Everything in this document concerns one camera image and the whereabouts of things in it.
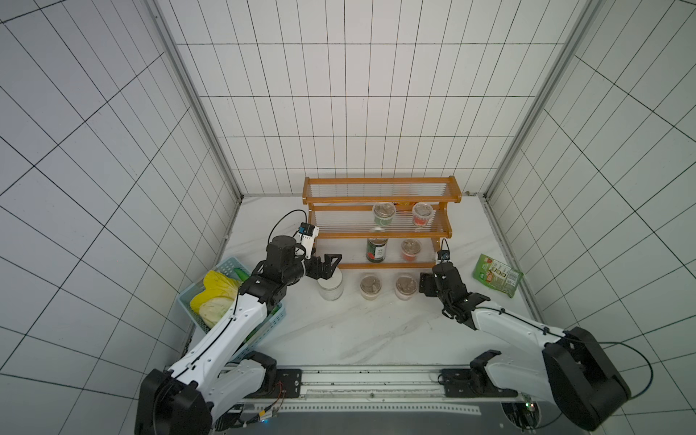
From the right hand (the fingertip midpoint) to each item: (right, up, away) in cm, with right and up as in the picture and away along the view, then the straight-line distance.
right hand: (424, 274), depth 90 cm
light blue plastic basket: (-48, -10, -13) cm, 50 cm away
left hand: (-33, +7, -11) cm, 36 cm away
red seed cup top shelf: (-7, -3, -5) cm, 9 cm away
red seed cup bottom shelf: (-4, +9, +4) cm, 10 cm away
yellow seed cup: (-19, -3, -5) cm, 20 cm away
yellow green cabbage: (-67, -2, -7) cm, 68 cm away
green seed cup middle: (-14, +21, -4) cm, 26 cm away
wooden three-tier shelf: (-28, +22, +7) cm, 37 cm away
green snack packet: (+28, -1, +5) cm, 28 cm away
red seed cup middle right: (-2, +21, -4) cm, 21 cm away
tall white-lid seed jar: (-31, -3, -7) cm, 32 cm away
